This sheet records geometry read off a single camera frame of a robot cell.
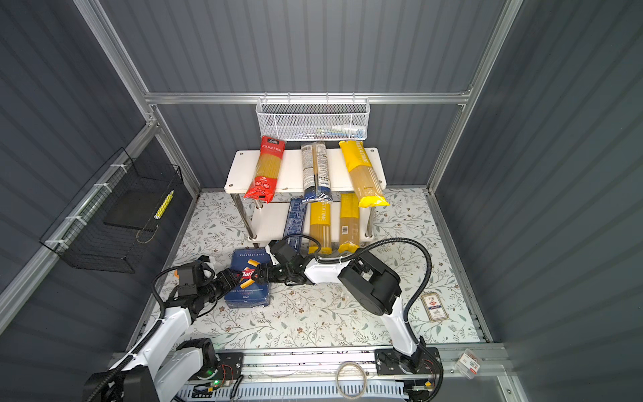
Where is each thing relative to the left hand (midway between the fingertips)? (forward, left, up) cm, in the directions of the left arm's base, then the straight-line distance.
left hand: (238, 278), depth 86 cm
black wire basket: (+6, +33, +23) cm, 41 cm away
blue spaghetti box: (+21, -18, +4) cm, 28 cm away
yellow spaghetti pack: (+16, -39, +4) cm, 43 cm away
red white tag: (-26, -72, -3) cm, 77 cm away
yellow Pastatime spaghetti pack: (+19, -29, +3) cm, 35 cm away
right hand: (+1, -7, -1) cm, 7 cm away
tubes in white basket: (+44, -36, +30) cm, 64 cm away
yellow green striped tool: (+13, +20, +23) cm, 33 cm away
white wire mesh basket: (+78, -25, +16) cm, 83 cm away
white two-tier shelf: (+25, -8, +1) cm, 26 cm away
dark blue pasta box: (-6, -5, +1) cm, 7 cm away
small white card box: (-9, -66, -3) cm, 67 cm away
